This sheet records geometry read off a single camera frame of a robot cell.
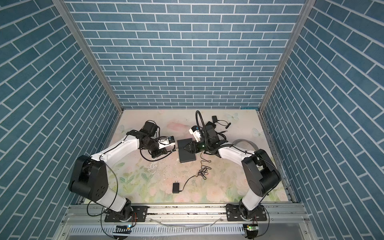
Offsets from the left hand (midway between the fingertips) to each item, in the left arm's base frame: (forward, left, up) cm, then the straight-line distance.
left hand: (165, 150), depth 88 cm
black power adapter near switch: (+30, -33, -6) cm, 45 cm away
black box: (0, -11, -7) cm, 13 cm away
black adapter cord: (-10, -23, -8) cm, 26 cm away
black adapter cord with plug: (+24, -42, -7) cm, 49 cm away
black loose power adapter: (-19, -7, -7) cm, 22 cm away
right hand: (0, -12, +4) cm, 12 cm away
